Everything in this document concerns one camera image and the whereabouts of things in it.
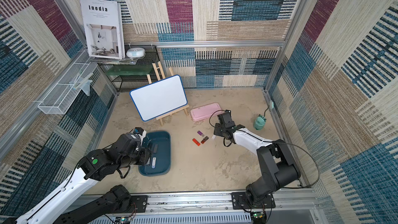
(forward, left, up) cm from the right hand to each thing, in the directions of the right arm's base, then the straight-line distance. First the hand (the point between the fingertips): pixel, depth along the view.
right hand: (220, 127), depth 93 cm
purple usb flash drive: (-1, +12, -5) cm, 13 cm away
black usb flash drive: (-13, +37, -2) cm, 39 cm away
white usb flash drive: (-4, +4, -4) cm, 7 cm away
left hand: (-20, +35, +12) cm, 42 cm away
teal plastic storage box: (-19, +34, -4) cm, 39 cm away
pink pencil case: (+15, +9, -5) cm, 18 cm away
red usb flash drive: (-6, +15, -6) cm, 17 cm away
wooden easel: (+20, +33, +23) cm, 45 cm away
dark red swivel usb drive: (-5, +9, -5) cm, 11 cm away
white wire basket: (-1, +75, +29) cm, 81 cm away
